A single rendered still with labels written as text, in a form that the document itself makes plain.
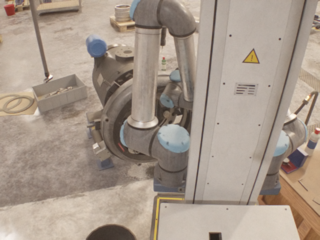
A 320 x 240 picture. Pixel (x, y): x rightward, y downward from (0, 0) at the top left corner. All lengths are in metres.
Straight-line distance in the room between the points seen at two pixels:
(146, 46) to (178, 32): 0.15
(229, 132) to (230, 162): 0.16
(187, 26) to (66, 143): 2.06
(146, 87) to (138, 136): 0.24
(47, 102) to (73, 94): 0.33
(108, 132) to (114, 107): 0.19
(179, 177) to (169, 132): 0.24
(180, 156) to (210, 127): 0.30
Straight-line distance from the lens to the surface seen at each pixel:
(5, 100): 3.93
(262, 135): 1.08
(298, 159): 2.06
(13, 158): 2.92
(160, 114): 1.81
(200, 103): 0.95
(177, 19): 1.09
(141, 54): 1.16
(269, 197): 2.17
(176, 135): 1.25
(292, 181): 1.94
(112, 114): 1.78
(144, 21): 1.13
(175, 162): 1.28
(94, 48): 2.33
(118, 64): 2.23
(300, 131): 1.49
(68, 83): 3.82
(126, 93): 1.75
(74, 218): 2.24
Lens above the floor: 1.79
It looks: 36 degrees down
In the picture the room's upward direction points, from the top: straight up
